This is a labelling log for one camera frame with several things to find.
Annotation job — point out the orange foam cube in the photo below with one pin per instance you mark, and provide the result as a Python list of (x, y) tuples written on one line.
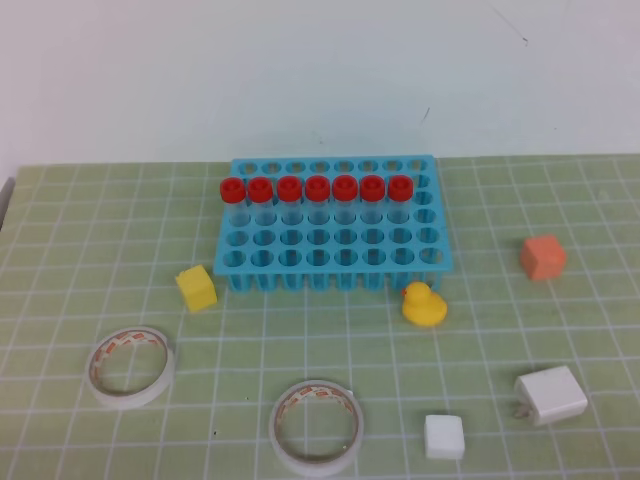
[(542, 257)]

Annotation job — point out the white tape roll left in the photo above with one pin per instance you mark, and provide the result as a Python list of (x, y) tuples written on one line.
[(130, 399)]

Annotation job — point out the blue tube rack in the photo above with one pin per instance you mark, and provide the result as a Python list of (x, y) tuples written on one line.
[(388, 252)]

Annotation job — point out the yellow rubber duck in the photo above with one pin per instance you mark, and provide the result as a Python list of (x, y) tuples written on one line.
[(422, 306)]

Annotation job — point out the red-capped clear tube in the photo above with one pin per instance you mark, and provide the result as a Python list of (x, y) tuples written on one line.
[(400, 192)]

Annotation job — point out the yellow foam cube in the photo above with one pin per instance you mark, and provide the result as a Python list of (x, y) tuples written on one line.
[(197, 288)]

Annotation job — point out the green grid cloth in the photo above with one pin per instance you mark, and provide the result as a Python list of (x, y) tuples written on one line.
[(88, 250)]

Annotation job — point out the white power adapter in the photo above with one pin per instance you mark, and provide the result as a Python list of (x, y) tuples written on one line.
[(549, 396)]

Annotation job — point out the white tape roll centre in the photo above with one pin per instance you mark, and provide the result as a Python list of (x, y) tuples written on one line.
[(316, 466)]

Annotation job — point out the white foam cube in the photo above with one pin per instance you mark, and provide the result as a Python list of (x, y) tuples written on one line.
[(444, 437)]

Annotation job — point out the white tape roll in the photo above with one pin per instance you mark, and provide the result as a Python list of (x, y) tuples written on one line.
[(130, 399), (316, 466)]

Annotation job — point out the red-capped tube in rack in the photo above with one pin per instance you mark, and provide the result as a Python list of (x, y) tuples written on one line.
[(317, 191), (372, 191), (260, 191), (233, 194), (289, 191), (345, 193)]

